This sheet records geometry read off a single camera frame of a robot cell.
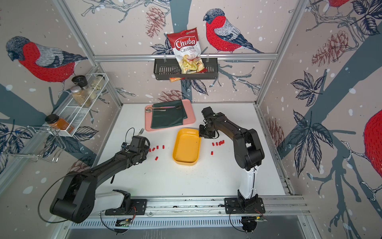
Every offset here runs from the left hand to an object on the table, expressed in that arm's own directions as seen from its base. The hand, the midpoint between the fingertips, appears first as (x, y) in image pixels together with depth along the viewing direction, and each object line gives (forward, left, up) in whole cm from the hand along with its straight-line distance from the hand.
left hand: (150, 144), depth 91 cm
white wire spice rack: (+5, +34, +25) cm, 43 cm away
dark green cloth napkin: (+28, -11, -6) cm, 30 cm away
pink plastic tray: (+38, -22, -5) cm, 44 cm away
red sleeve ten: (+1, -7, -5) cm, 9 cm away
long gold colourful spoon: (+36, +10, -5) cm, 38 cm away
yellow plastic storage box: (-1, -23, -4) cm, 23 cm away
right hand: (+7, -32, +1) cm, 32 cm away
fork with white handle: (+13, +11, -5) cm, 17 cm away
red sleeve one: (+3, -41, -5) cm, 41 cm away
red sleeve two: (-3, -39, -4) cm, 40 cm away
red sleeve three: (+4, -46, -5) cm, 47 cm away
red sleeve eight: (-7, -4, -4) cm, 9 cm away
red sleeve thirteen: (+4, -45, -5) cm, 46 cm away
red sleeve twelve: (+4, -43, -5) cm, 44 cm away
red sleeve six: (+1, -3, -5) cm, 6 cm away
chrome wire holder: (-12, +40, +23) cm, 47 cm away
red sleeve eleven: (+5, -47, -4) cm, 48 cm away
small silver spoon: (+32, +8, -4) cm, 34 cm away
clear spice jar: (+25, +29, +29) cm, 48 cm away
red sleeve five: (0, -1, -5) cm, 5 cm away
